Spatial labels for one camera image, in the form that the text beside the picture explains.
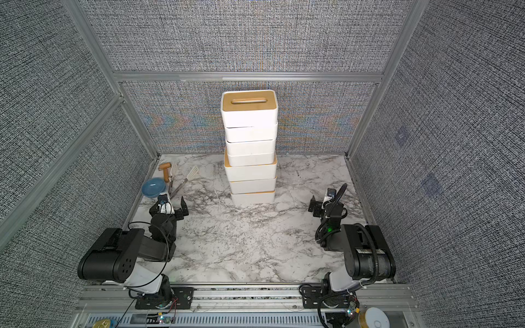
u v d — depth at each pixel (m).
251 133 0.66
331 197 0.78
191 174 1.07
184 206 0.84
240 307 0.73
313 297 0.72
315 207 0.84
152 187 1.03
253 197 0.95
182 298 0.74
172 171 1.07
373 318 0.67
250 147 0.69
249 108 0.62
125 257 0.46
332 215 0.69
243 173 0.82
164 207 0.75
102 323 0.65
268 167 0.79
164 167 1.13
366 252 0.46
